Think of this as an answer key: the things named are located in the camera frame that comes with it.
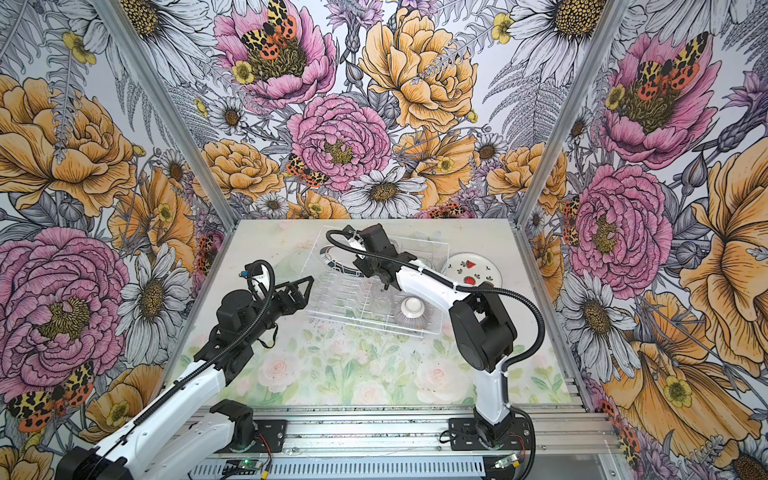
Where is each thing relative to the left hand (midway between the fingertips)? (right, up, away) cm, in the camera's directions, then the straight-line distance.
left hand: (303, 289), depth 80 cm
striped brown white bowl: (+30, -8, +9) cm, 32 cm away
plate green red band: (+6, +7, +19) cm, 22 cm away
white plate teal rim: (+51, +3, +25) cm, 57 cm away
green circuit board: (-10, -39, -9) cm, 42 cm away
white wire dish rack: (+5, -4, +20) cm, 21 cm away
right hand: (+15, +8, +12) cm, 21 cm away
